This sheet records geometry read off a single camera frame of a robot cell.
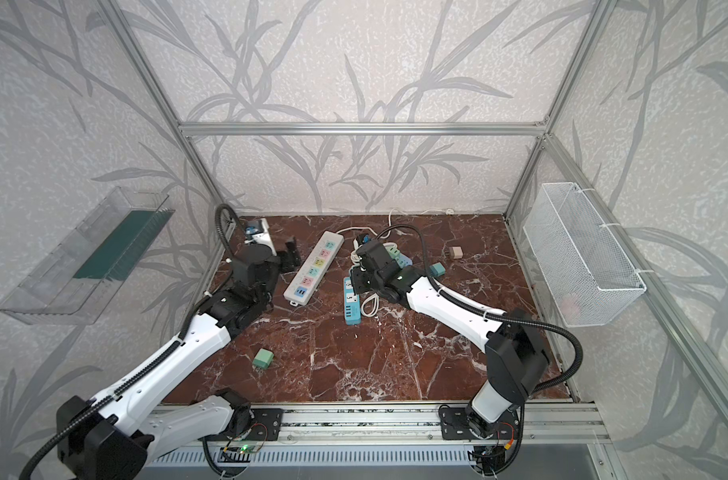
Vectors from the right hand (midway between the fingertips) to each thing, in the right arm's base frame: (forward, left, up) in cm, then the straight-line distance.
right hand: (357, 263), depth 84 cm
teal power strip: (-4, +3, -16) cm, 17 cm away
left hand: (+2, +17, +12) cm, 20 cm away
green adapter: (-21, +27, -16) cm, 37 cm away
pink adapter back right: (+16, -33, -16) cm, 40 cm away
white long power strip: (+8, +17, -15) cm, 24 cm away
